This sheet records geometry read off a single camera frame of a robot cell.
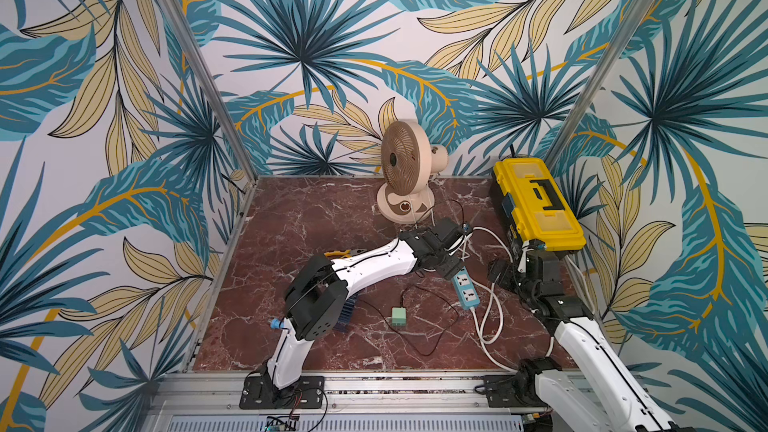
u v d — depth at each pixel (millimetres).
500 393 732
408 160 880
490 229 1036
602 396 425
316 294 505
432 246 644
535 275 628
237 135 1063
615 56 837
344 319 776
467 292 879
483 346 811
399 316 851
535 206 906
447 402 733
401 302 879
